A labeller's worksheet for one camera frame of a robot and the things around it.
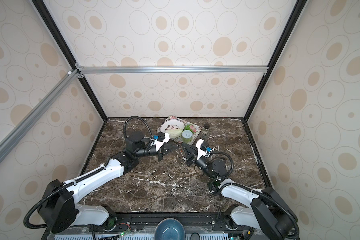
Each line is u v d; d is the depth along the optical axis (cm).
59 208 40
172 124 116
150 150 63
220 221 73
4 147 53
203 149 60
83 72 93
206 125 103
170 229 71
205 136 102
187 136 103
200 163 65
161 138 58
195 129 113
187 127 103
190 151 66
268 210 42
